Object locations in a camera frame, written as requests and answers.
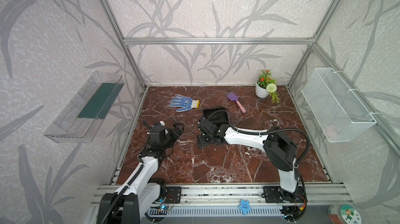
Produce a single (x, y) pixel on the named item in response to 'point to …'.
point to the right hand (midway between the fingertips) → (201, 134)
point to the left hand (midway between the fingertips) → (183, 124)
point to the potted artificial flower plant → (265, 85)
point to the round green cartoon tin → (347, 214)
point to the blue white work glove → (185, 103)
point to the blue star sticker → (245, 206)
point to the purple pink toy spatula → (234, 96)
